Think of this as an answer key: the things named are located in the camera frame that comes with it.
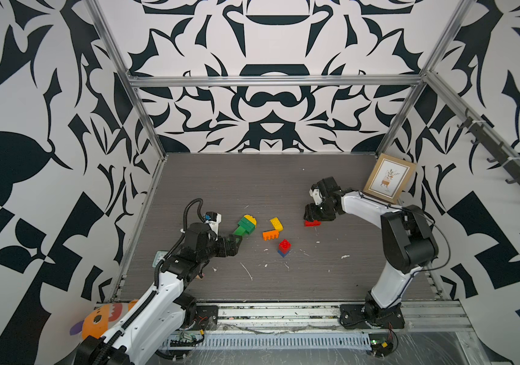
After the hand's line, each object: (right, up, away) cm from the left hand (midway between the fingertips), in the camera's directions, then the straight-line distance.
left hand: (229, 233), depth 83 cm
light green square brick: (+3, -1, +8) cm, 9 cm away
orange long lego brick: (+15, -2, +7) cm, 17 cm away
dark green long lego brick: (+6, +1, +10) cm, 11 cm away
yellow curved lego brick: (+8, +3, +11) cm, 14 cm away
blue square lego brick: (+20, -9, +5) cm, 22 cm away
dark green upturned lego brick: (+6, +1, +9) cm, 11 cm away
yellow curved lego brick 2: (+18, +1, +11) cm, 21 cm away
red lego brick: (+34, +2, +10) cm, 35 cm away
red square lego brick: (+20, -5, 0) cm, 21 cm away
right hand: (+32, +6, +13) cm, 35 cm away
